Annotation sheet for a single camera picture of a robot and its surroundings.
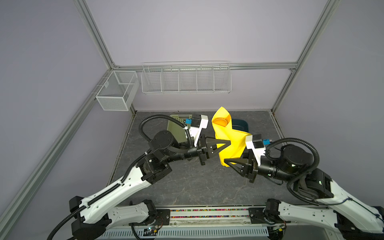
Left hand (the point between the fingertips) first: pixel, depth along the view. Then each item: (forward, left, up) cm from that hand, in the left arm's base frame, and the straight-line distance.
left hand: (229, 147), depth 45 cm
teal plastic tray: (+46, -25, -47) cm, 70 cm away
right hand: (-1, 0, -6) cm, 6 cm away
